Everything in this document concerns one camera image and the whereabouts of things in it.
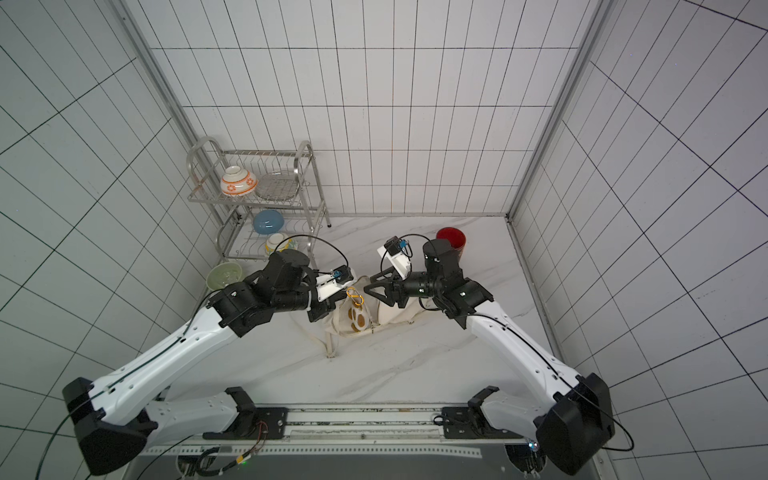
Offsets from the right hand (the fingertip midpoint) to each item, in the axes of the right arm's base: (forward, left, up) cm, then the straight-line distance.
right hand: (361, 288), depth 68 cm
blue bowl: (+36, +40, -17) cm, 57 cm away
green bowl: (+15, +51, -22) cm, 57 cm away
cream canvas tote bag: (-5, +6, -8) cm, 11 cm away
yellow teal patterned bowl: (+26, +36, -17) cm, 47 cm away
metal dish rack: (+29, +49, -18) cm, 60 cm away
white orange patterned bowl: (+31, +41, +5) cm, 52 cm away
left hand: (0, +6, -4) cm, 7 cm away
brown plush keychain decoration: (-4, +1, -6) cm, 8 cm away
